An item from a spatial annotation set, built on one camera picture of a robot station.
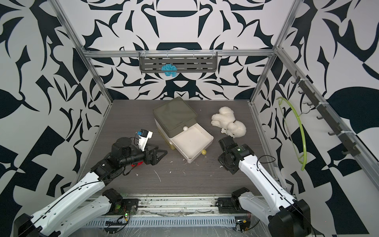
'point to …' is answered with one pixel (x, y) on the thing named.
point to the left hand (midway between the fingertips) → (162, 146)
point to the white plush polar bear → (225, 119)
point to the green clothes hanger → (305, 146)
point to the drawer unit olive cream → (176, 122)
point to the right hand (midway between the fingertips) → (222, 160)
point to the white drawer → (190, 142)
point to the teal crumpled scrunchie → (170, 69)
